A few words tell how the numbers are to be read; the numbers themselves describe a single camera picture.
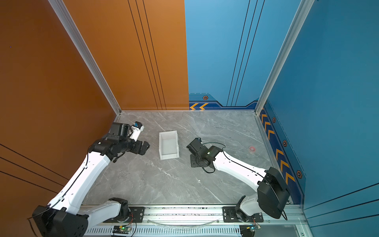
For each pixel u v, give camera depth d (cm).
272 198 40
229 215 72
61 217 37
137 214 74
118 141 57
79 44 82
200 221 72
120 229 71
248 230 71
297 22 74
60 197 40
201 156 61
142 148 69
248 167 46
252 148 97
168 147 98
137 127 68
